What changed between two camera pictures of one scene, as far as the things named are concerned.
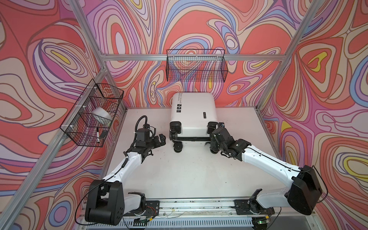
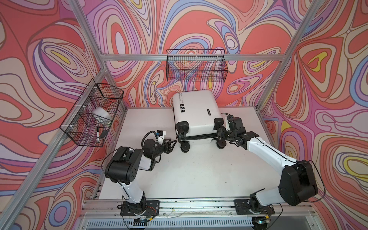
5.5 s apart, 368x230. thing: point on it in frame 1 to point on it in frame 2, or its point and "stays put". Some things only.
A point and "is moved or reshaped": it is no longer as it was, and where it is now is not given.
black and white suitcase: (193, 120) is moved or reshaped
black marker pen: (97, 135) stays put
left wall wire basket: (89, 120) stays put
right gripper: (214, 140) to (223, 134)
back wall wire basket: (196, 65) stays put
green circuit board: (140, 221) stays put
